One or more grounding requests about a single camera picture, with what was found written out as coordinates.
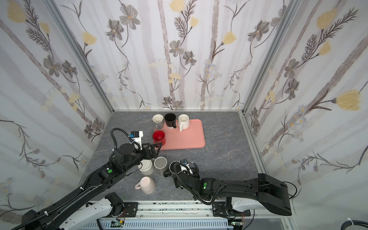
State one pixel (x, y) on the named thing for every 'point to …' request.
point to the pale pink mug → (147, 185)
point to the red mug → (158, 136)
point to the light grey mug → (158, 120)
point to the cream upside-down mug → (145, 167)
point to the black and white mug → (170, 119)
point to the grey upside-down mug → (160, 162)
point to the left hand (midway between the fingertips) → (155, 141)
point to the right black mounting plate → (219, 210)
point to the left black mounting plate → (131, 209)
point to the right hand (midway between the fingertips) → (177, 170)
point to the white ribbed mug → (183, 121)
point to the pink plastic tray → (193, 137)
